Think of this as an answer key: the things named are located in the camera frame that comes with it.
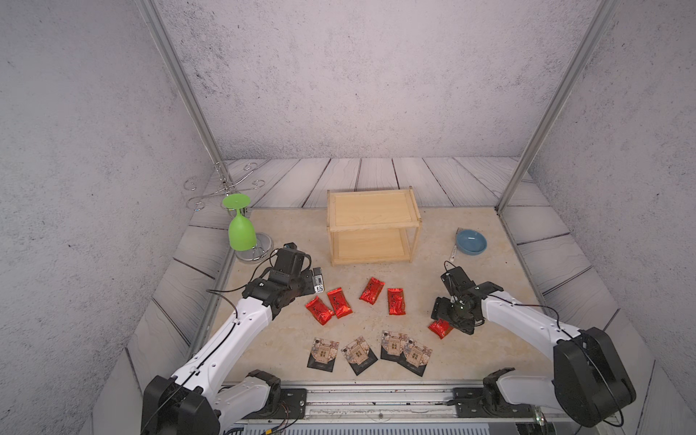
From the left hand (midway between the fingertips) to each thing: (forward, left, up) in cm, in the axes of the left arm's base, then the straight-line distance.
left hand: (313, 279), depth 82 cm
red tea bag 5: (-11, -39, -13) cm, 42 cm away
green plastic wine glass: (+11, +21, +8) cm, 26 cm away
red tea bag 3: (+2, -18, -12) cm, 22 cm away
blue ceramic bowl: (+23, -59, -13) cm, 65 cm away
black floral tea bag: (-18, -13, -14) cm, 26 cm away
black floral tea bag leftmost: (-17, -2, -14) cm, 22 cm away
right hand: (-8, -40, -12) cm, 43 cm away
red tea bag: (-4, -1, -13) cm, 13 cm away
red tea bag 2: (-2, -8, -14) cm, 16 cm away
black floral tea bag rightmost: (-18, -29, -14) cm, 38 cm away
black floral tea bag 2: (-15, -23, -14) cm, 31 cm away
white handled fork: (+22, -52, -14) cm, 58 cm away
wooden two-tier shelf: (+15, -18, +6) cm, 25 cm away
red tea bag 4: (-1, -26, -13) cm, 29 cm away
